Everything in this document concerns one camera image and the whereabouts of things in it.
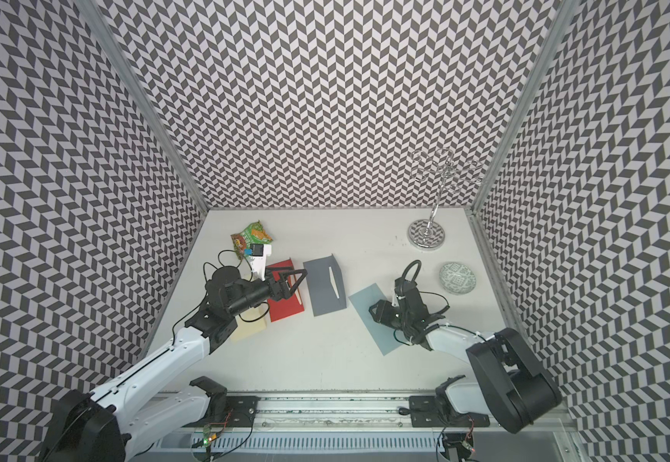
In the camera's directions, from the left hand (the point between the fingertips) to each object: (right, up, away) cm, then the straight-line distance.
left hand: (300, 274), depth 75 cm
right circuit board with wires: (+41, -40, -6) cm, 57 cm away
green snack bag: (-23, +11, +31) cm, 41 cm away
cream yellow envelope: (-11, -10, -7) cm, 16 cm away
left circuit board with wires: (-20, -36, -8) cm, 42 cm away
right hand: (+21, -15, +14) cm, 29 cm away
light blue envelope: (+23, -20, +13) cm, 34 cm away
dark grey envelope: (+5, -7, +21) cm, 22 cm away
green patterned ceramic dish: (+50, -4, +21) cm, 54 cm away
